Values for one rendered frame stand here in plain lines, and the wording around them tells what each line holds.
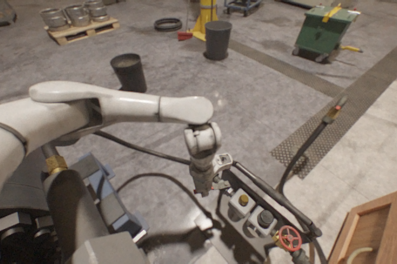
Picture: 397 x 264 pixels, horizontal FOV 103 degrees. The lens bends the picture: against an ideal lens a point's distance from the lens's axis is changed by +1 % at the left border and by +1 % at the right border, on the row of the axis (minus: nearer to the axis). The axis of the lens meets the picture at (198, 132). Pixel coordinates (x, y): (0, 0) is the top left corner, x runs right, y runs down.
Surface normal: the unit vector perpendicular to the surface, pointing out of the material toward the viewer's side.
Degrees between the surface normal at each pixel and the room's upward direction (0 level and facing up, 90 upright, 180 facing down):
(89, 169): 0
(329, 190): 0
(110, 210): 0
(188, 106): 38
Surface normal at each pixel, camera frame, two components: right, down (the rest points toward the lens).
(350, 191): -0.02, -0.64
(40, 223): 0.62, -0.78
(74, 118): 0.97, 0.20
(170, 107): 0.00, -0.04
